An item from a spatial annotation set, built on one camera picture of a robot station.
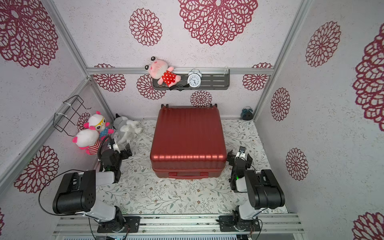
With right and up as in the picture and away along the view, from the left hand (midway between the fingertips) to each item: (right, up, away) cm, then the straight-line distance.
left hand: (122, 146), depth 93 cm
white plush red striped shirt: (-16, +4, -8) cm, 19 cm away
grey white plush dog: (-1, +10, +7) cm, 12 cm away
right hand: (+73, -3, -3) cm, 73 cm away
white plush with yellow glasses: (-16, +15, +1) cm, 22 cm away
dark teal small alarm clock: (+86, +23, +23) cm, 93 cm away
